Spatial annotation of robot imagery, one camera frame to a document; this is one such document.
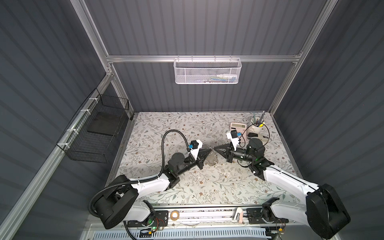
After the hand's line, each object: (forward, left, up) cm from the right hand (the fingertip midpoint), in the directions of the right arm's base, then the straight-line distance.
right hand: (216, 150), depth 74 cm
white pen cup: (+26, -30, -13) cm, 42 cm away
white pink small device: (-25, -10, -19) cm, 34 cm away
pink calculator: (+27, -22, -20) cm, 40 cm away
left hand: (+1, +3, 0) cm, 3 cm away
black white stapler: (+23, -27, -19) cm, 40 cm away
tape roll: (-25, +23, -21) cm, 40 cm away
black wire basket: (+8, +61, +9) cm, 62 cm away
